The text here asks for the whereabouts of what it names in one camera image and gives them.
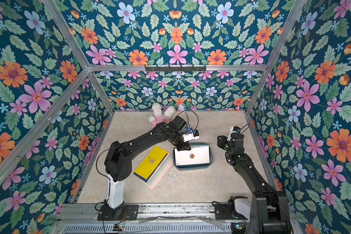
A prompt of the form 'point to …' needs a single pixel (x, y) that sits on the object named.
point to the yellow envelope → (151, 162)
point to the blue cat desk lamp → (188, 129)
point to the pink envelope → (161, 176)
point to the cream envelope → (198, 154)
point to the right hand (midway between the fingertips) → (220, 136)
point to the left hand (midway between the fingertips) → (191, 145)
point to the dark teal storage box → (194, 167)
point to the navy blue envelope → (143, 178)
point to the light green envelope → (159, 171)
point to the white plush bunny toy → (158, 117)
